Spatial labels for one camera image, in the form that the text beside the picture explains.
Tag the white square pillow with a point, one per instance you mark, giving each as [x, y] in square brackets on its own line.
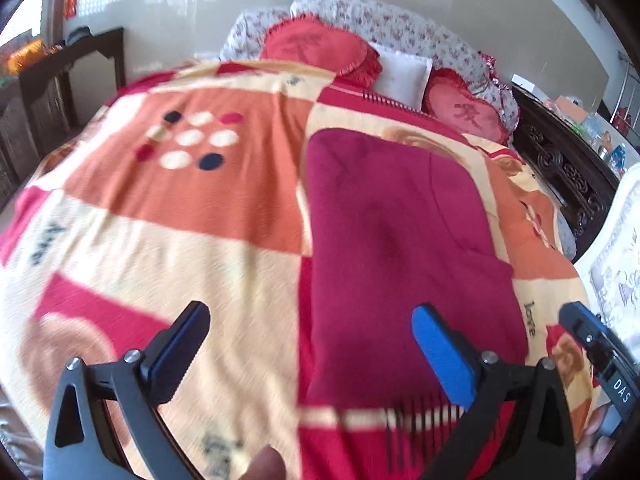
[405, 75]

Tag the red paper wall decoration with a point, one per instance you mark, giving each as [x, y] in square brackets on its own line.
[72, 4]

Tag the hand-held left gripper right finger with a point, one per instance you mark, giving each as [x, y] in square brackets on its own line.
[442, 355]

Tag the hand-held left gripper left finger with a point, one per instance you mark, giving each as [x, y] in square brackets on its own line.
[180, 350]

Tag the person's left hand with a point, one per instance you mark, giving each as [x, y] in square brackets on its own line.
[267, 465]

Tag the dark red knit sweater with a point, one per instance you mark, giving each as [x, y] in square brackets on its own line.
[400, 240]

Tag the orange basket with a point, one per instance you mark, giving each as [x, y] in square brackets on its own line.
[27, 55]

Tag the orange cardboard box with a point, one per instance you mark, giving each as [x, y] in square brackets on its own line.
[569, 107]

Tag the orange red printed blanket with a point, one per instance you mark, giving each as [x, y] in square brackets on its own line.
[175, 235]

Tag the red heart-shaped pillow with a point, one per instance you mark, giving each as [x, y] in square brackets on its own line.
[465, 110]
[310, 42]

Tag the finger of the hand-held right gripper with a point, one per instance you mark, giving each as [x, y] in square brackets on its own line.
[585, 332]

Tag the red patterned ribbon bow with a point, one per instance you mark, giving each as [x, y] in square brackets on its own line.
[492, 67]

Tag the dark carved wooden cabinet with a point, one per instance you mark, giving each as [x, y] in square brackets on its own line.
[555, 155]

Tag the window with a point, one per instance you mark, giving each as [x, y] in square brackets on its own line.
[20, 15]

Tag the dark wooden side table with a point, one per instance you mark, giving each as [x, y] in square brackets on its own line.
[75, 57]

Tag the white flat box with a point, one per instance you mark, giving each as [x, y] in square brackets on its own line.
[524, 83]

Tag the metal stair railing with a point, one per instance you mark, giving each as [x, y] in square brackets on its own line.
[625, 90]

